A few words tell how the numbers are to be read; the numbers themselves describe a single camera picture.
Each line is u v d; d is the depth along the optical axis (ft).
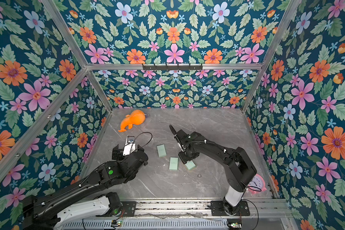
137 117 3.46
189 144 1.99
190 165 2.83
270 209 2.47
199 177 2.78
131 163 1.72
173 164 2.91
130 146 1.98
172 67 3.04
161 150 3.06
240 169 1.49
